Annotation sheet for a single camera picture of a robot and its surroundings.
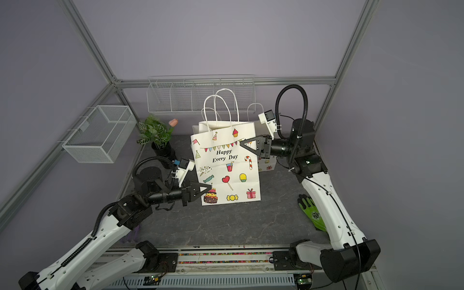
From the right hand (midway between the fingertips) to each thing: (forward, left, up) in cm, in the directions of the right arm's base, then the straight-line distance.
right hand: (240, 144), depth 59 cm
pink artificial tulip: (+29, +33, -16) cm, 47 cm away
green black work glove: (-3, -33, -41) cm, 53 cm away
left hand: (-10, +11, -12) cm, 19 cm away
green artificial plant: (+22, +40, -14) cm, 48 cm away
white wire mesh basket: (+19, +64, -15) cm, 68 cm away
